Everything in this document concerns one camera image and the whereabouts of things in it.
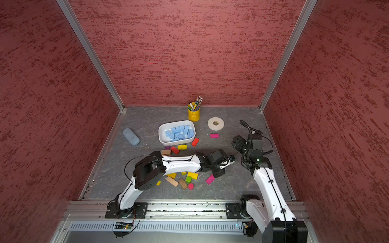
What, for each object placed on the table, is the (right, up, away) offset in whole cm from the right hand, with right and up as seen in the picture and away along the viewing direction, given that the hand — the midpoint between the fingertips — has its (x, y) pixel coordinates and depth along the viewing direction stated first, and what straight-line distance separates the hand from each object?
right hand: (237, 144), depth 83 cm
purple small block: (-43, -4, +12) cm, 44 cm away
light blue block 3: (-34, +8, +21) cm, 41 cm away
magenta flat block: (-11, +2, +21) cm, 24 cm away
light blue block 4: (-27, +5, +20) cm, 34 cm away
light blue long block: (-31, +5, +20) cm, 38 cm away
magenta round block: (-26, -23, -2) cm, 35 cm away
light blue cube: (-41, +3, +18) cm, 45 cm away
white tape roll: (-9, +11, +27) cm, 31 cm away
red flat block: (-38, -6, +13) cm, 41 cm away
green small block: (-28, -20, 0) cm, 34 cm away
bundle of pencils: (-25, +23, +21) cm, 40 cm away
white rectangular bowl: (-37, +5, +20) cm, 43 cm away
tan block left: (-43, -7, +12) cm, 45 cm away
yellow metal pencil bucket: (-26, +20, +23) cm, 40 cm away
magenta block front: (-15, -21, +2) cm, 26 cm away
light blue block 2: (-37, +8, +20) cm, 43 cm away
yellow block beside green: (-25, -18, +2) cm, 31 cm away
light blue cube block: (-44, +4, +20) cm, 49 cm away
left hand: (-9, -16, +3) cm, 18 cm away
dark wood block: (-31, -22, -1) cm, 38 cm away
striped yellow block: (-31, -17, +2) cm, 35 cm away
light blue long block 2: (-34, +2, +19) cm, 39 cm away
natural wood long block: (-36, -21, -1) cm, 42 cm away
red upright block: (-25, -1, +17) cm, 30 cm away
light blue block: (-40, +7, +21) cm, 46 cm away
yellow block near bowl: (-33, -4, +13) cm, 36 cm away
